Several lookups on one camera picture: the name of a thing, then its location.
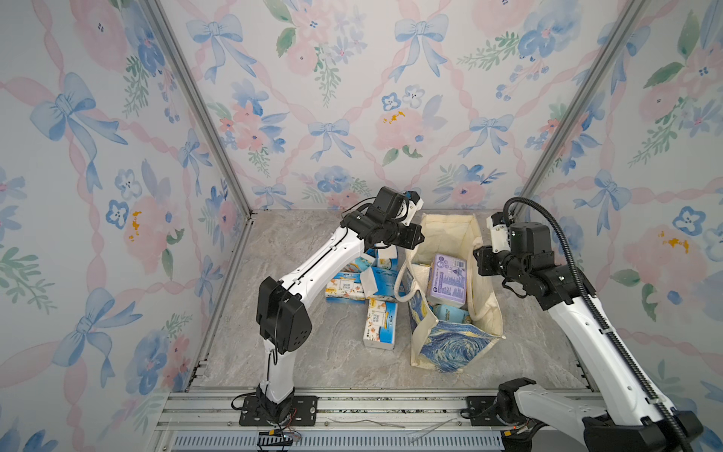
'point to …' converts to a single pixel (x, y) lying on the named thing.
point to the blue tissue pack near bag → (385, 282)
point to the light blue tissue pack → (450, 313)
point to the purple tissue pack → (447, 280)
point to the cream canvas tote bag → (456, 347)
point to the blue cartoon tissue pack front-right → (380, 324)
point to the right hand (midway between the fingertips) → (482, 249)
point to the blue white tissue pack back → (387, 257)
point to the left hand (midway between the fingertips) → (426, 236)
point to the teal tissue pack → (359, 265)
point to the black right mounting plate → (482, 411)
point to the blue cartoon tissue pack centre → (346, 287)
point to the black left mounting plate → (302, 413)
